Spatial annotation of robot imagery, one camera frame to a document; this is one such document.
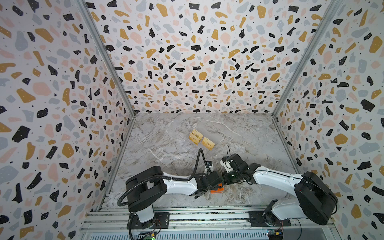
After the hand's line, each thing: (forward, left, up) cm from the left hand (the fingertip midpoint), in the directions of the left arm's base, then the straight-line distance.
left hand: (218, 181), depth 85 cm
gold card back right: (+21, +5, +7) cm, 22 cm away
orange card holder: (-4, 0, -2) cm, 5 cm away
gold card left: (+26, +14, +5) cm, 30 cm away
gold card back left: (+29, +12, +7) cm, 32 cm away
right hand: (+1, 0, +1) cm, 2 cm away
